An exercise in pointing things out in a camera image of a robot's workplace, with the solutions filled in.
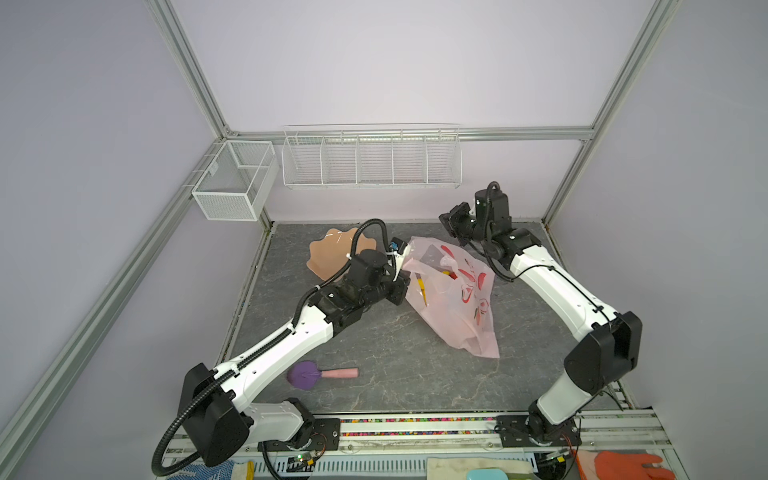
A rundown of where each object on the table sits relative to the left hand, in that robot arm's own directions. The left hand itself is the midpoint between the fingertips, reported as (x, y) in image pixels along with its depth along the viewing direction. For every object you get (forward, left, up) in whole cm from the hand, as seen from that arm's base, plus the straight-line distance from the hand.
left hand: (408, 276), depth 74 cm
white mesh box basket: (+44, +55, -2) cm, 70 cm away
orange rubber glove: (-40, -46, -24) cm, 66 cm away
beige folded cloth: (-39, -9, -24) cm, 46 cm away
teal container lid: (-40, -15, -24) cm, 49 cm away
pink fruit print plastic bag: (-7, -9, +2) cm, 12 cm away
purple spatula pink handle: (-15, +29, -24) cm, 41 cm away
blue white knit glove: (-35, +51, -24) cm, 66 cm away
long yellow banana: (-2, -3, 0) cm, 4 cm away
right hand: (+15, -9, +6) cm, 18 cm away
